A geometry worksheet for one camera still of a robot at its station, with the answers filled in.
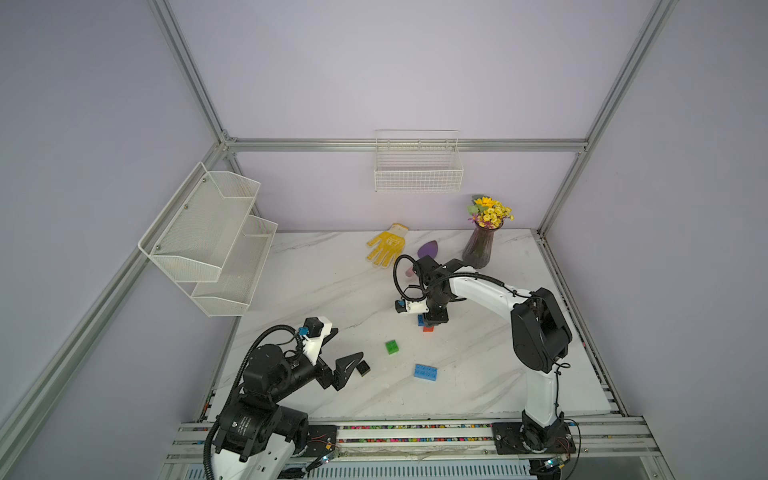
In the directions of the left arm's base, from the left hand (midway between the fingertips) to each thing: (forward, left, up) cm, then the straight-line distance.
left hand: (346, 347), depth 68 cm
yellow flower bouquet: (+42, -41, +5) cm, 58 cm away
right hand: (+17, -23, -17) cm, 34 cm away
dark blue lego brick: (+14, -19, -13) cm, 27 cm away
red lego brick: (+14, -22, -20) cm, 33 cm away
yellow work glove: (+52, -10, -21) cm, 57 cm away
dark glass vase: (+41, -41, -13) cm, 59 cm away
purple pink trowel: (+49, -25, -21) cm, 59 cm away
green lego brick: (+8, -10, -20) cm, 24 cm away
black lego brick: (+2, -2, -19) cm, 20 cm away
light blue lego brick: (+1, -20, -20) cm, 29 cm away
